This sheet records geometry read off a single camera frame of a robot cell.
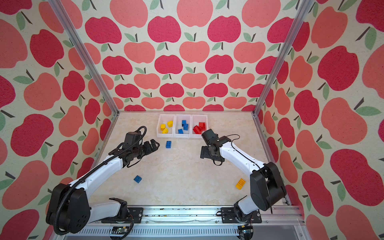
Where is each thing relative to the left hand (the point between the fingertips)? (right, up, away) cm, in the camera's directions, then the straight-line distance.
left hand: (156, 147), depth 86 cm
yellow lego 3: (+1, +9, +20) cm, 22 cm away
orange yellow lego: (+48, -19, -6) cm, 52 cm away
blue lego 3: (+16, +12, +21) cm, 29 cm away
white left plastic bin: (-2, +18, +27) cm, 33 cm away
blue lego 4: (+13, +9, +20) cm, 25 cm away
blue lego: (+5, 0, +14) cm, 15 cm away
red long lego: (+24, +10, +17) cm, 31 cm away
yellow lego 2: (+5, +14, +22) cm, 26 cm away
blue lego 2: (+14, +16, +25) cm, 33 cm away
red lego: (+28, +13, +21) cm, 38 cm away
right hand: (+33, -5, +1) cm, 33 cm away
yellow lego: (-1, +13, +24) cm, 27 cm away
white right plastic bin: (+24, +18, +24) cm, 38 cm away
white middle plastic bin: (+10, +13, +24) cm, 29 cm away
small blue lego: (-11, -18, -2) cm, 21 cm away
